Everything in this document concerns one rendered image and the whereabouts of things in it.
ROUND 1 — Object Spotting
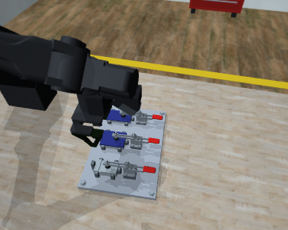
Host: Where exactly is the grey toggle clamp with red handle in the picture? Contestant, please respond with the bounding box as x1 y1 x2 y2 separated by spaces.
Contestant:
120 110 163 125

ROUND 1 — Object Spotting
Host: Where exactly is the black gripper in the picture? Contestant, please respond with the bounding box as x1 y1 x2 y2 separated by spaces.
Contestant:
70 90 113 148

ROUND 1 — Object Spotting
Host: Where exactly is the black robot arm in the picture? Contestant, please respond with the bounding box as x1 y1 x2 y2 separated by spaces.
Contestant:
0 31 142 117

